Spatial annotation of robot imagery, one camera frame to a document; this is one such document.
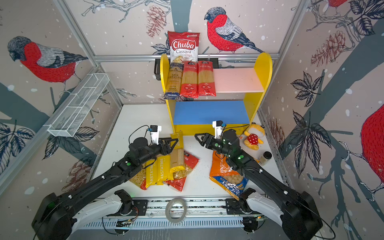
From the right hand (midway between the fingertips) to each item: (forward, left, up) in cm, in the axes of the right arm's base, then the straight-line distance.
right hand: (195, 139), depth 73 cm
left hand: (-1, +11, +1) cm, 11 cm away
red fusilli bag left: (-15, +30, -18) cm, 38 cm away
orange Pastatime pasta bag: (-6, -13, -19) cm, 24 cm away
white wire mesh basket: (+2, +62, +10) cm, 63 cm away
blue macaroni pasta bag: (-15, -21, -20) cm, 33 cm away
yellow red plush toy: (+15, -37, -19) cm, 44 cm away
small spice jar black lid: (-2, -38, -16) cm, 41 cm away
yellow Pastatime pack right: (-9, +18, -17) cm, 27 cm away
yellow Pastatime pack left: (-12, +24, -17) cm, 32 cm away
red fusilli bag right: (-12, +9, -18) cm, 23 cm away
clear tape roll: (-25, +11, -20) cm, 34 cm away
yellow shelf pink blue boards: (+57, -33, -18) cm, 68 cm away
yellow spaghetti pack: (-1, +11, -16) cm, 20 cm away
